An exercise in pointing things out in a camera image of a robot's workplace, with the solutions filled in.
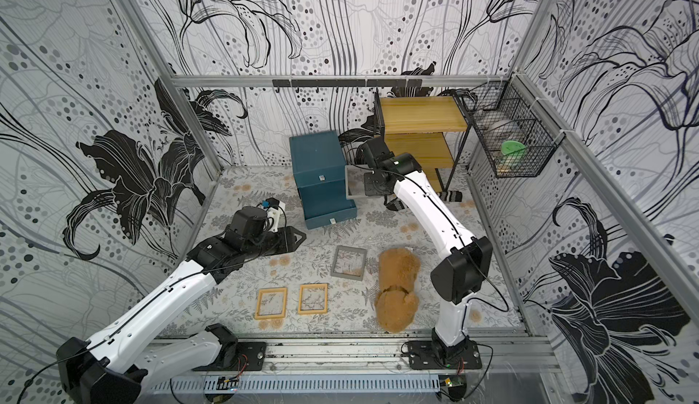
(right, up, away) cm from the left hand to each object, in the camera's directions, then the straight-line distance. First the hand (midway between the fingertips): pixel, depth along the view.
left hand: (305, 244), depth 75 cm
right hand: (+22, +17, +8) cm, 29 cm away
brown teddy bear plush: (+25, -15, -2) cm, 30 cm away
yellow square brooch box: (-12, -20, +8) cm, 25 cm away
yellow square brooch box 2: (+1, -19, +9) cm, 21 cm away
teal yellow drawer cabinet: (+2, +22, +12) cm, 25 cm away
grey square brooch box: (+12, -9, +16) cm, 22 cm away
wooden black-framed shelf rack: (+43, +38, +25) cm, 63 cm away
